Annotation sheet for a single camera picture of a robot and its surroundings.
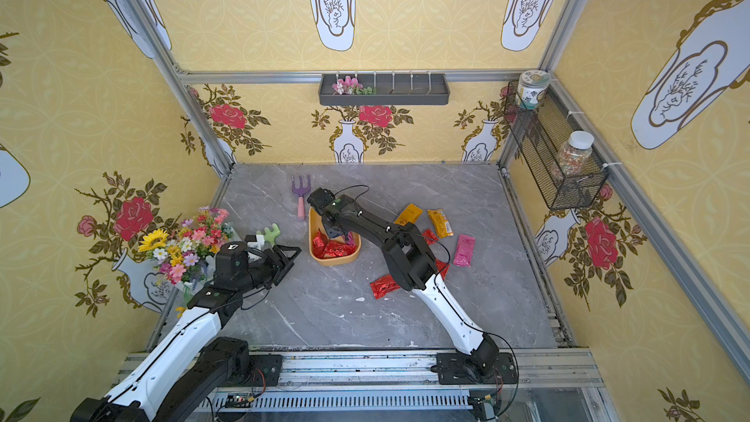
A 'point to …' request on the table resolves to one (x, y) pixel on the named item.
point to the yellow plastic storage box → (315, 223)
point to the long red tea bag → (383, 286)
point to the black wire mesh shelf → (540, 134)
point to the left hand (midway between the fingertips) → (289, 253)
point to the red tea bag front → (322, 247)
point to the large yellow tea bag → (410, 214)
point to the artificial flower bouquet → (184, 253)
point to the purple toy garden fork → (301, 191)
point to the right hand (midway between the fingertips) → (350, 218)
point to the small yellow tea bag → (440, 223)
